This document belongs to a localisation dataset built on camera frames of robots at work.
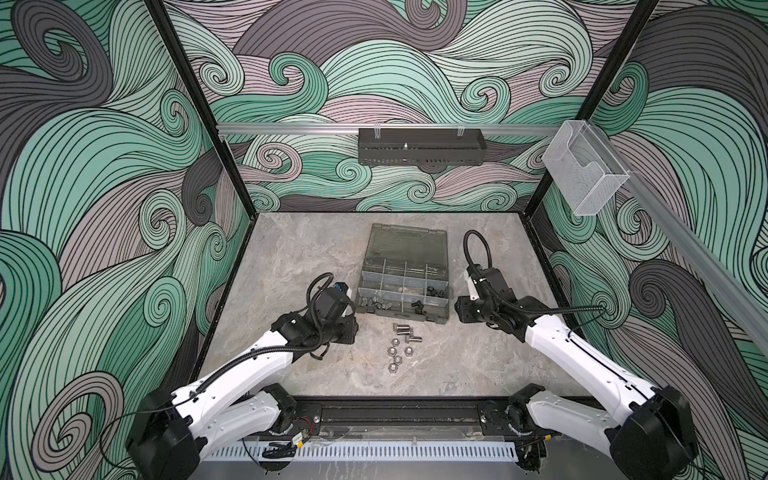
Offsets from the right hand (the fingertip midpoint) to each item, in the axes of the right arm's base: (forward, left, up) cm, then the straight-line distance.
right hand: (461, 305), depth 82 cm
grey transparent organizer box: (+15, +15, -7) cm, 22 cm away
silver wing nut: (+5, +23, -9) cm, 25 cm away
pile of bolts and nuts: (-4, +15, -10) cm, 19 cm away
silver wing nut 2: (+5, +28, -9) cm, 30 cm away
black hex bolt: (+4, +11, -9) cm, 15 cm away
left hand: (-6, +30, 0) cm, 30 cm away
